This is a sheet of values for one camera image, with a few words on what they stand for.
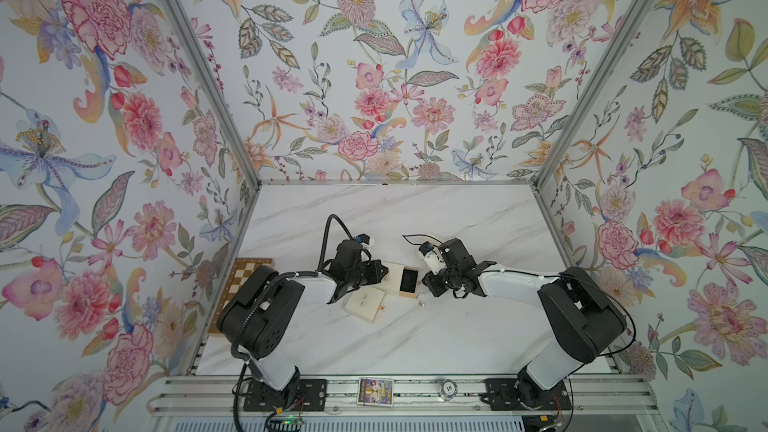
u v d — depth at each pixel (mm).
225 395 751
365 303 860
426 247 840
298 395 723
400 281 904
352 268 774
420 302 903
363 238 863
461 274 719
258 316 475
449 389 707
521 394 668
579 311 470
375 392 735
